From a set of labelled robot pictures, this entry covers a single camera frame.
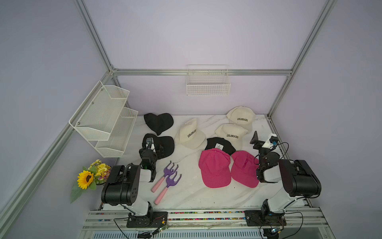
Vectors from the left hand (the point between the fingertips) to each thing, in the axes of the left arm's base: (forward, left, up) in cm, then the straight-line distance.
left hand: (153, 147), depth 95 cm
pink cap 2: (-14, -58, -2) cm, 59 cm away
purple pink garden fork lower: (-20, -13, -6) cm, 24 cm away
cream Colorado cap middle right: (+12, -54, 0) cm, 55 cm away
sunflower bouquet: (-26, +15, +19) cm, 35 cm away
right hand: (+2, -68, +12) cm, 69 cm away
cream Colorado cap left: (+11, -23, -2) cm, 26 cm away
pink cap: (-14, -40, 0) cm, 42 cm away
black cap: (+23, 0, -2) cm, 23 cm away
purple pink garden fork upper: (-14, -10, -5) cm, 18 cm away
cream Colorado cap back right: (+28, -64, +1) cm, 70 cm away
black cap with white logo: (+3, -44, +1) cm, 44 cm away
